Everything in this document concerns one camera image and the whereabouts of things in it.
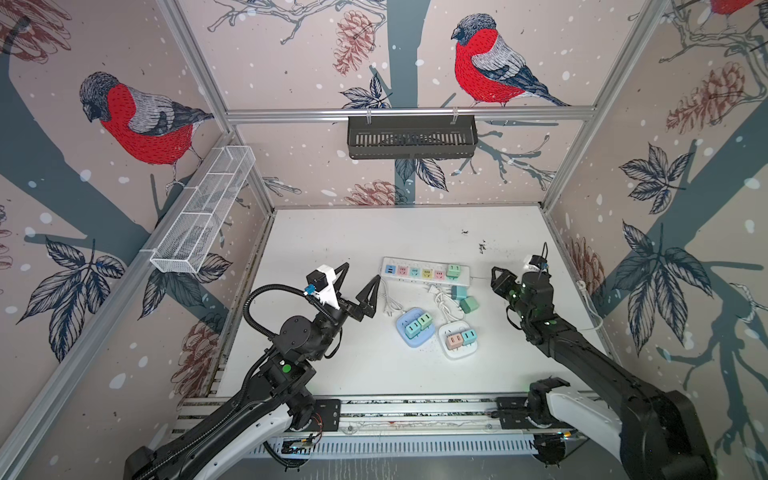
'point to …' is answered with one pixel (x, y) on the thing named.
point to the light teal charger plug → (412, 329)
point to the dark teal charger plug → (458, 292)
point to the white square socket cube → (455, 327)
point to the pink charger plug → (454, 341)
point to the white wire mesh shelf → (201, 208)
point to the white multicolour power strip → (427, 270)
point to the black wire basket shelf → (411, 137)
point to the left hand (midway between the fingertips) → (361, 273)
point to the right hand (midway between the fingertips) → (495, 272)
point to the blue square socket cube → (408, 316)
